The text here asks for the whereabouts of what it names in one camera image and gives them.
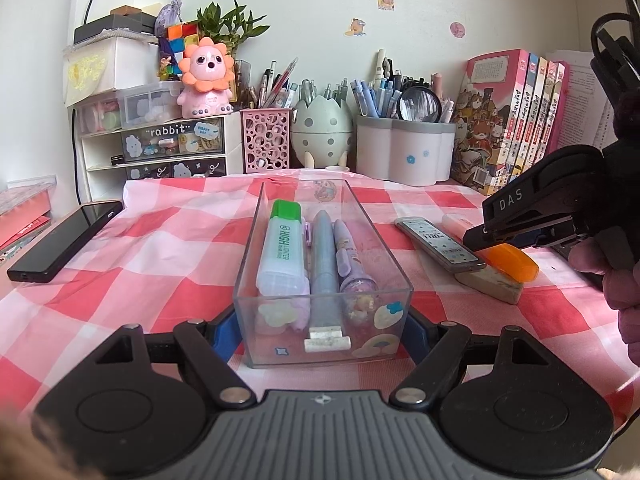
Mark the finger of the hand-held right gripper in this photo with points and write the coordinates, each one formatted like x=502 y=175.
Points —
x=510 y=205
x=500 y=235

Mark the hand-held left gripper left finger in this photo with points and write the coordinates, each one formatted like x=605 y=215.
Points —
x=222 y=335

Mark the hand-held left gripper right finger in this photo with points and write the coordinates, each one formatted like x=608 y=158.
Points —
x=416 y=335

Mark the clear plastic box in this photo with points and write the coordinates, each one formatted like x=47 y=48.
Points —
x=380 y=260

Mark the purple cartoon pen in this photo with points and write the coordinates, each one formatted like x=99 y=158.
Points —
x=350 y=265

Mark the green highlighter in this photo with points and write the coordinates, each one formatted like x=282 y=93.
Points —
x=282 y=255

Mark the light blue pen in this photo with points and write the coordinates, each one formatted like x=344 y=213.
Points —
x=325 y=270

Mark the person's right hand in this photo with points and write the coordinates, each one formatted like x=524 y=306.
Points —
x=627 y=300

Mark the white eraser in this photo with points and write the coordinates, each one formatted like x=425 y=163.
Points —
x=492 y=284

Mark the grey flat case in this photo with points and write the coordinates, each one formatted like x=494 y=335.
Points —
x=440 y=245

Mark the cartoon cover comic book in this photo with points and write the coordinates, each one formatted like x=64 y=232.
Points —
x=480 y=125

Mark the open white book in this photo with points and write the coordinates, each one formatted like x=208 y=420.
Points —
x=585 y=105

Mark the blue spine comic book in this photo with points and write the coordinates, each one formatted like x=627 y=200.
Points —
x=530 y=110

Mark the pink checkered tablecloth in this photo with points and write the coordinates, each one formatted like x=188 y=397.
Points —
x=150 y=270

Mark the pink spine comic book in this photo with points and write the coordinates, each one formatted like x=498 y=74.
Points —
x=542 y=110
x=551 y=110

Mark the white flower-shaped pen holder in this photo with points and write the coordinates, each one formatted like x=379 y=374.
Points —
x=400 y=152

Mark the magnifying glass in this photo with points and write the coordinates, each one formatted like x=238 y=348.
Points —
x=420 y=105

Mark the pens in white holder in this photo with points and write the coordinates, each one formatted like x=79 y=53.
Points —
x=375 y=95

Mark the black smartphone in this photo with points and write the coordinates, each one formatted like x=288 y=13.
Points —
x=60 y=242

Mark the pink perforated pen holder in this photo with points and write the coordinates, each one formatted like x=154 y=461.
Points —
x=265 y=140

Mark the egg-shaped pen holder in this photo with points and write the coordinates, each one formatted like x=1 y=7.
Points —
x=320 y=135

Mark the white drawer organizer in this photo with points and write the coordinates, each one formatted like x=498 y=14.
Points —
x=100 y=160

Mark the pens in egg holder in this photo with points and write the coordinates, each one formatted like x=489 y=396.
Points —
x=312 y=91

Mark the pink flat box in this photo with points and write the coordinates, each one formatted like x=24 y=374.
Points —
x=25 y=205

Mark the clear storage box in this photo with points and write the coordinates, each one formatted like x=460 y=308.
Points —
x=145 y=105

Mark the pens in pink holder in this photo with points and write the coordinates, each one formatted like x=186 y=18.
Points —
x=277 y=85

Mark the pink lion toy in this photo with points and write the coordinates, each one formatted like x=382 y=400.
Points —
x=205 y=70

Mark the white box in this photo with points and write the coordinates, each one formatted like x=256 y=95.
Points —
x=130 y=60

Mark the yellow crinkled bag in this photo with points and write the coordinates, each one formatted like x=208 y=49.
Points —
x=85 y=77

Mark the colourful puzzle cube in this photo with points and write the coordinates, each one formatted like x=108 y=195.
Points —
x=182 y=34

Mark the green bamboo plant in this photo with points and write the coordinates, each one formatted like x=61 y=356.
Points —
x=225 y=25

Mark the lilac mesh pouch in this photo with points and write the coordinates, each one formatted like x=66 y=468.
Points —
x=169 y=17

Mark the black flat boxes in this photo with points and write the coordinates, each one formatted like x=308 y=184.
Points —
x=115 y=26

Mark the round pink wall sticker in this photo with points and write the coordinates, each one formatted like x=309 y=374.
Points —
x=458 y=30

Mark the purple yellow wall sticker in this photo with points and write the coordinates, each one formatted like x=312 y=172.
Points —
x=386 y=0

